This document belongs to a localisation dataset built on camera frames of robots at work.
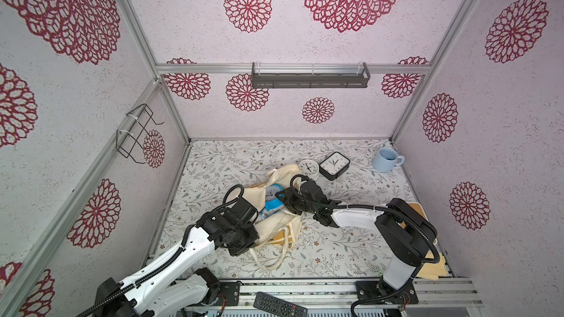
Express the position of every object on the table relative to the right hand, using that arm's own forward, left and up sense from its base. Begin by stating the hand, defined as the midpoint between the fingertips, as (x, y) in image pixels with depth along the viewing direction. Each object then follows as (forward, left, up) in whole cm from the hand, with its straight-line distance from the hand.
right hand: (274, 196), depth 86 cm
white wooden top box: (+1, -59, -8) cm, 60 cm away
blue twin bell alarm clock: (-2, +1, -1) cm, 3 cm away
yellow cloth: (-23, -57, -11) cm, 63 cm away
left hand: (-19, +5, -1) cm, 19 cm away
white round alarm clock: (+19, -15, -7) cm, 26 cm away
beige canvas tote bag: (-13, -1, -1) cm, 13 cm away
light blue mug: (+24, -52, -6) cm, 57 cm away
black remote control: (-35, -3, -9) cm, 37 cm away
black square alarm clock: (+22, -28, -10) cm, 37 cm away
